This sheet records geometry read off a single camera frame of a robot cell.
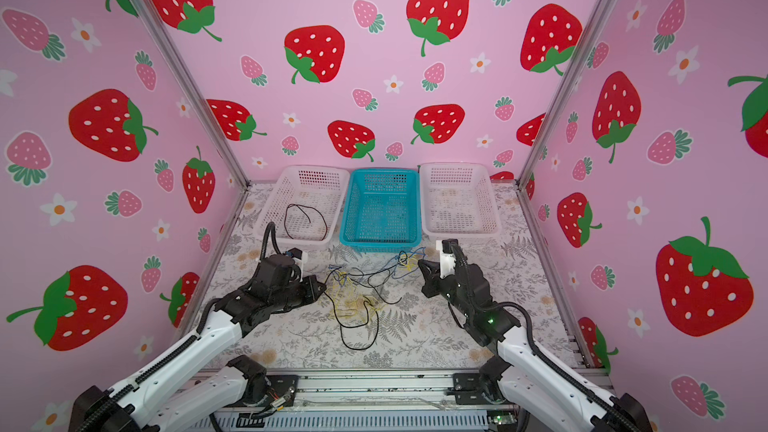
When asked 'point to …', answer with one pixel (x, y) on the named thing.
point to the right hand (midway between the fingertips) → (418, 261)
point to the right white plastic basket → (458, 200)
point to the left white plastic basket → (305, 205)
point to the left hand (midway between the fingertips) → (328, 285)
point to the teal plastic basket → (382, 211)
